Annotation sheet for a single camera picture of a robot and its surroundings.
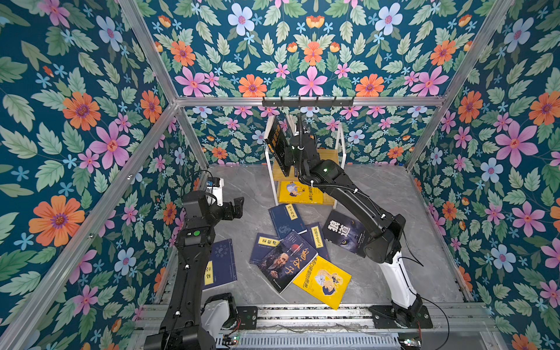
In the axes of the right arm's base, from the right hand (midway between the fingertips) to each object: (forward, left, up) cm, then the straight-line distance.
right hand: (300, 140), depth 79 cm
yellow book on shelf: (-1, +1, -31) cm, 31 cm away
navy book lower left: (-25, +15, -35) cm, 46 cm away
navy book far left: (-36, +31, -36) cm, 59 cm away
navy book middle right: (-22, -6, -34) cm, 41 cm away
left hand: (-18, +24, -11) cm, 32 cm away
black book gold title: (+2, +8, -1) cm, 9 cm away
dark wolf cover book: (-18, -20, -35) cm, 44 cm away
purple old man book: (-32, +4, -34) cm, 47 cm away
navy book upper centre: (-13, +6, -35) cm, 38 cm away
